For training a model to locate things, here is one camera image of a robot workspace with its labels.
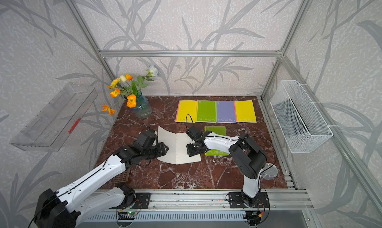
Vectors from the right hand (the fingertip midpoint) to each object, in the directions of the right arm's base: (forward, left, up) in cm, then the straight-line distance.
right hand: (189, 151), depth 90 cm
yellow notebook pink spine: (+32, -41, -2) cm, 52 cm away
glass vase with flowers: (+29, +36, +25) cm, 53 cm away
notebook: (+32, -11, 0) cm, 34 cm away
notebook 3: (+16, -20, -2) cm, 26 cm away
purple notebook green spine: (+33, -26, -2) cm, 42 cm away
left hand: (-3, +12, +10) cm, 16 cm away
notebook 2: (+6, +9, -1) cm, 10 cm away
